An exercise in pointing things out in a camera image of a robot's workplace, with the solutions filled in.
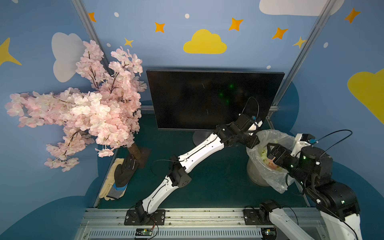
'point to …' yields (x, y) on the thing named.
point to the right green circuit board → (269, 233)
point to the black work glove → (123, 173)
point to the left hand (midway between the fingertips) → (258, 139)
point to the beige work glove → (110, 180)
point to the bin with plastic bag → (262, 169)
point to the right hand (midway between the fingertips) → (277, 146)
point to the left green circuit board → (143, 232)
